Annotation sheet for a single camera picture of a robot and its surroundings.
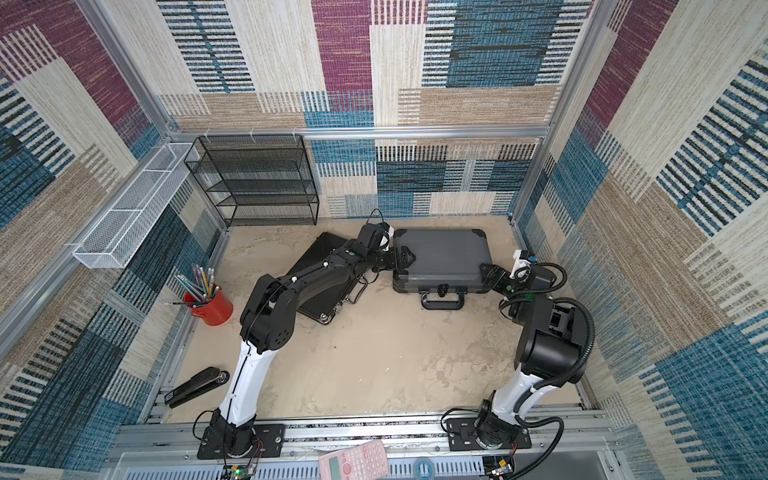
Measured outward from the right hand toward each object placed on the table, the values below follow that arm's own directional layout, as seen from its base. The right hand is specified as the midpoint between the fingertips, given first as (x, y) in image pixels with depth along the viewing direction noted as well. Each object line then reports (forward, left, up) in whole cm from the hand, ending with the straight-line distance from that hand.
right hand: (491, 272), depth 96 cm
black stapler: (-32, +83, -5) cm, 89 cm away
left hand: (+4, +26, +3) cm, 26 cm away
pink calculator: (-48, +39, -6) cm, 62 cm away
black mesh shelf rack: (+34, +79, +11) cm, 87 cm away
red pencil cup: (-10, +86, -4) cm, 86 cm away
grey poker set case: (+1, +14, +2) cm, 14 cm away
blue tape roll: (-50, +25, -8) cm, 56 cm away
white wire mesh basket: (-8, +96, +27) cm, 100 cm away
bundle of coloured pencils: (-7, +87, +5) cm, 87 cm away
